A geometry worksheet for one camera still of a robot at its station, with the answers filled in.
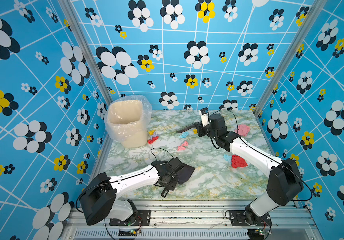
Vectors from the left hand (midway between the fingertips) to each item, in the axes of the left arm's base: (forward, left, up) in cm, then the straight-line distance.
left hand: (173, 184), depth 81 cm
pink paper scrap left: (+25, -5, -2) cm, 26 cm away
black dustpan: (0, -5, +18) cm, 18 cm away
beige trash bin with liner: (+39, +32, +10) cm, 51 cm away
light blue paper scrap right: (+17, -34, -1) cm, 38 cm away
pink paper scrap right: (+40, -50, -1) cm, 64 cm away
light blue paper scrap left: (+35, -7, -1) cm, 36 cm away
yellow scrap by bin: (+36, +17, 0) cm, 40 cm away
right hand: (+29, -14, +19) cm, 37 cm away
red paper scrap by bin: (+32, +15, -3) cm, 36 cm away
